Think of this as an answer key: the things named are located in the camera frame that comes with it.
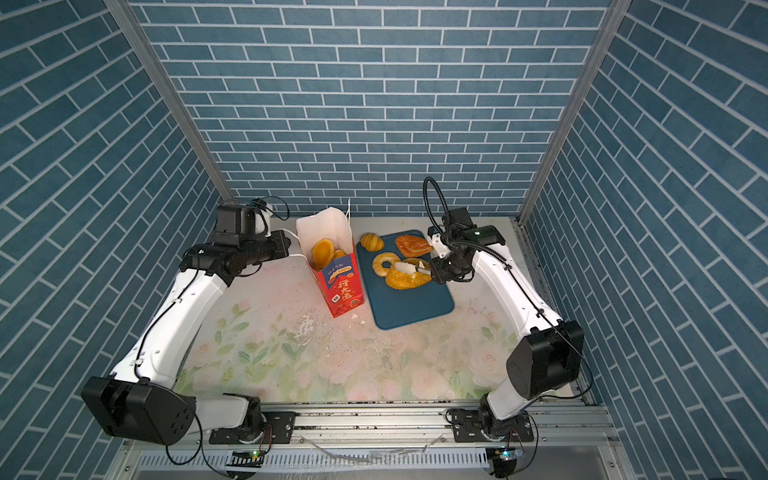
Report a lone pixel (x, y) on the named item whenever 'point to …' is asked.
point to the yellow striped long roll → (338, 253)
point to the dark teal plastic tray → (394, 308)
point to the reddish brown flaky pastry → (412, 246)
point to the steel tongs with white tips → (423, 269)
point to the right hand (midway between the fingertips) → (439, 268)
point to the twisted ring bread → (379, 259)
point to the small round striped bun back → (372, 242)
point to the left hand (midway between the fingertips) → (291, 239)
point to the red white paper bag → (341, 281)
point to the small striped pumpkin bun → (323, 252)
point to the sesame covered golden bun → (398, 280)
